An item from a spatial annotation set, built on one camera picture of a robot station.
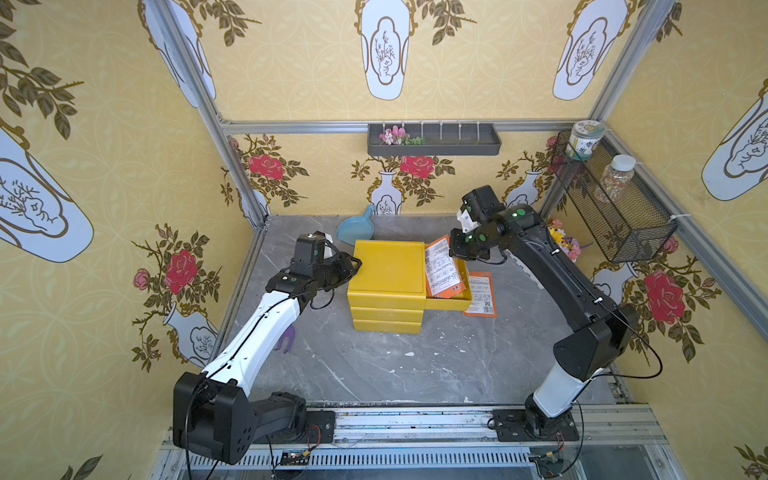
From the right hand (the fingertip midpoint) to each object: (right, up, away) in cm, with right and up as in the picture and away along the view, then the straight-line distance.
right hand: (457, 247), depth 81 cm
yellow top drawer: (-1, -14, -6) cm, 15 cm away
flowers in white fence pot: (+36, 0, +9) cm, 37 cm away
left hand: (-30, -5, +2) cm, 30 cm away
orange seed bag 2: (+12, -16, +17) cm, 26 cm away
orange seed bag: (-4, -6, 0) cm, 7 cm away
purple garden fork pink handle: (-48, -27, +9) cm, 56 cm away
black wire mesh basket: (+48, +5, -1) cm, 48 cm away
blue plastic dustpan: (-31, +7, +37) cm, 49 cm away
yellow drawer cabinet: (-18, -11, -5) cm, 22 cm away
